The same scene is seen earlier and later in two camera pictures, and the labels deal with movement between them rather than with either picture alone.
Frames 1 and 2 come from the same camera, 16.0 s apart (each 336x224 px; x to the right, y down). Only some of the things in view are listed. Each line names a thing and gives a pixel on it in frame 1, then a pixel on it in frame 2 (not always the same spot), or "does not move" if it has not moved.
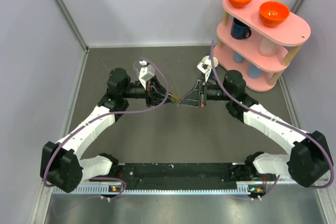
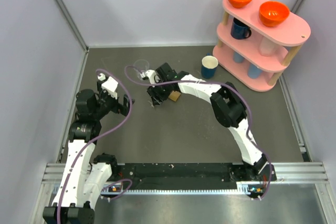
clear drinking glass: x=137 y=66 does not move
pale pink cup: x=267 y=47 does not move
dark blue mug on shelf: x=240 y=30 does not move
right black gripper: x=192 y=98 to x=153 y=91
